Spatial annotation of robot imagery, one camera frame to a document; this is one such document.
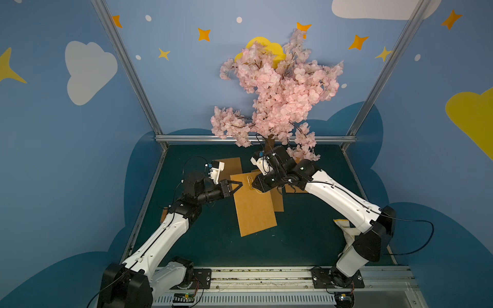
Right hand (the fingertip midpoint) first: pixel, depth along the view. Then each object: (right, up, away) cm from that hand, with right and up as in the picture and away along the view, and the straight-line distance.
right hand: (257, 181), depth 76 cm
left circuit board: (-29, -45, -3) cm, 54 cm away
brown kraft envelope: (-1, -10, -2) cm, 10 cm away
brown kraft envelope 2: (-13, +6, +33) cm, 36 cm away
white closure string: (-4, 0, -1) cm, 4 cm away
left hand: (-5, 0, -3) cm, 6 cm away
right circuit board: (+34, -46, -3) cm, 57 cm away
